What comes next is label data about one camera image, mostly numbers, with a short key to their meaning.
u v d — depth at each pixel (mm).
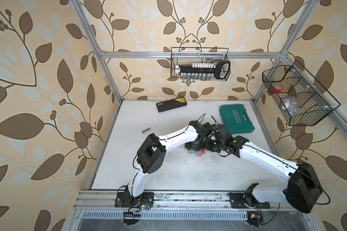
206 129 638
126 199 678
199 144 719
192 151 844
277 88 805
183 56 912
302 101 731
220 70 839
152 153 502
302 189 404
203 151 850
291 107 702
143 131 1019
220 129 628
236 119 1021
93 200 767
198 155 896
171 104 1155
